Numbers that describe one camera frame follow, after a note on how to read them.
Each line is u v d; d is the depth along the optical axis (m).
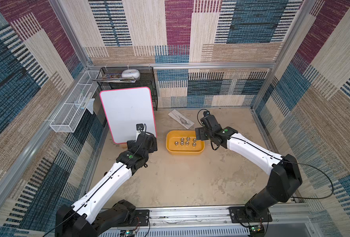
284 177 0.43
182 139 1.02
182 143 1.01
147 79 0.94
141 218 0.73
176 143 1.00
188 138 1.02
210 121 0.64
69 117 0.92
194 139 1.02
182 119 1.12
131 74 0.89
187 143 1.00
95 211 0.40
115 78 0.92
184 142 1.02
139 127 0.66
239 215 0.74
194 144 0.99
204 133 0.78
